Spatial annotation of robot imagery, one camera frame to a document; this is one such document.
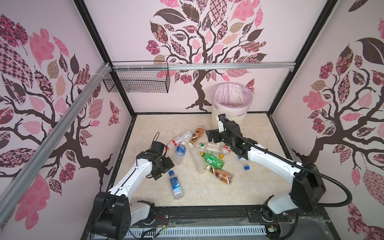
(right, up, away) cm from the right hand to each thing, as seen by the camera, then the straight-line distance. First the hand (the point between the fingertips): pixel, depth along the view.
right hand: (213, 127), depth 82 cm
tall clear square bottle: (-9, -21, +12) cm, 26 cm away
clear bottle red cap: (-19, -7, +18) cm, 27 cm away
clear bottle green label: (0, -13, +15) cm, 20 cm away
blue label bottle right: (+21, -22, +9) cm, 32 cm away
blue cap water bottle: (-21, -32, -3) cm, 38 cm away
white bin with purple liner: (+17, +21, +23) cm, 35 cm away
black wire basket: (-57, +39, +40) cm, 80 cm away
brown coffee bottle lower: (+4, -27, +1) cm, 27 cm away
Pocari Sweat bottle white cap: (-20, -16, +10) cm, 27 cm away
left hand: (-25, -25, +1) cm, 36 cm away
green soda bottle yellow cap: (+1, -20, +6) cm, 21 cm away
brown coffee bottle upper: (-9, -5, +18) cm, 21 cm away
